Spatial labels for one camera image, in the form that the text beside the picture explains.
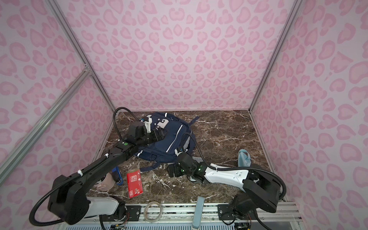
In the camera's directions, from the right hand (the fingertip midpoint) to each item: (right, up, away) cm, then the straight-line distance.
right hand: (172, 167), depth 80 cm
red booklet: (-22, -11, +2) cm, 25 cm away
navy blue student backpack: (+3, +15, +11) cm, 19 cm away
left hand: (-5, +20, +1) cm, 21 cm away
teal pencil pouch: (+42, +4, +5) cm, 42 cm away
